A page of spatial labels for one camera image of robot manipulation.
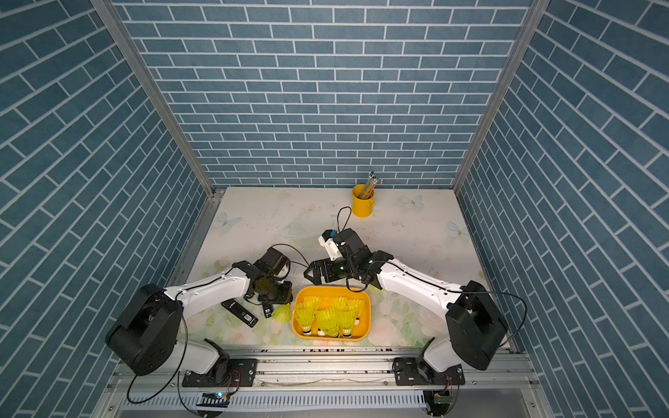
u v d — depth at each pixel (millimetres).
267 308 825
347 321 770
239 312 824
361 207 1088
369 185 1031
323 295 833
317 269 697
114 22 713
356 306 824
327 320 788
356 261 628
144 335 428
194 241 1075
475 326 424
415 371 667
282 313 840
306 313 779
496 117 932
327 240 737
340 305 825
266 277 668
